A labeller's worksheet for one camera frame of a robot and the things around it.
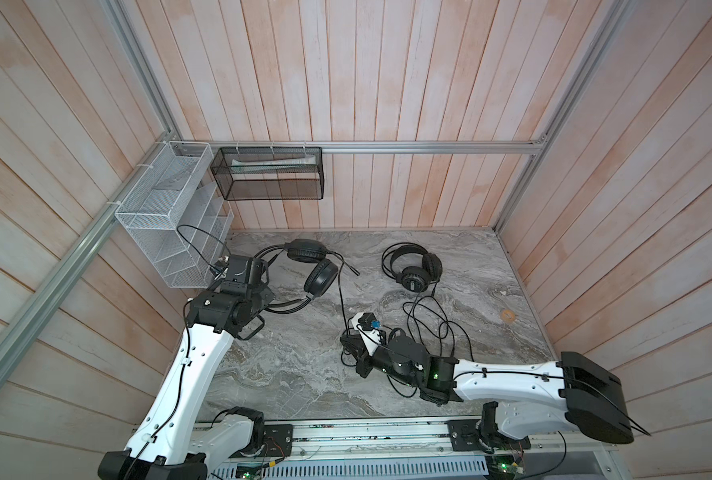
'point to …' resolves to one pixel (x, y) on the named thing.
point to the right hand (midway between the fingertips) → (344, 339)
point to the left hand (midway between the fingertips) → (264, 301)
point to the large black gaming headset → (320, 275)
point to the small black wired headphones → (412, 266)
